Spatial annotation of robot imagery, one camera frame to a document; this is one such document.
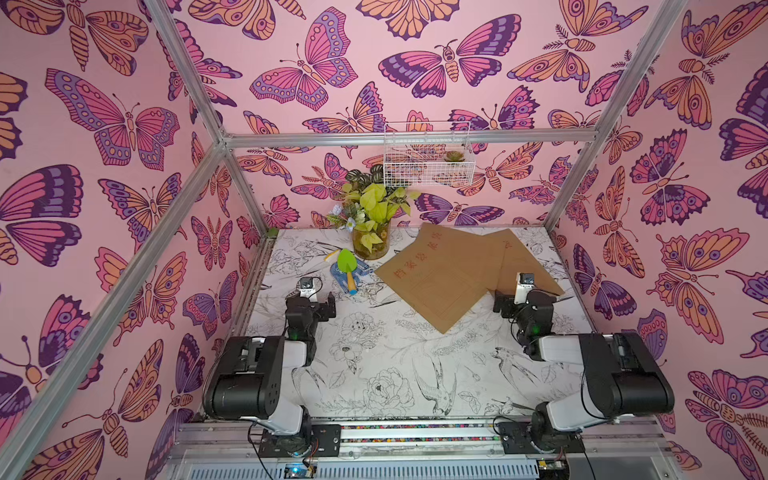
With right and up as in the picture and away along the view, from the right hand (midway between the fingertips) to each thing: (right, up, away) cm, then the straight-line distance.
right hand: (516, 290), depth 94 cm
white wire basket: (-26, +43, +12) cm, 52 cm away
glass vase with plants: (-47, +26, +4) cm, 54 cm away
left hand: (-62, 0, +1) cm, 62 cm away
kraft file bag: (-21, +5, +13) cm, 25 cm away
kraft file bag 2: (+7, +9, +17) cm, 20 cm away
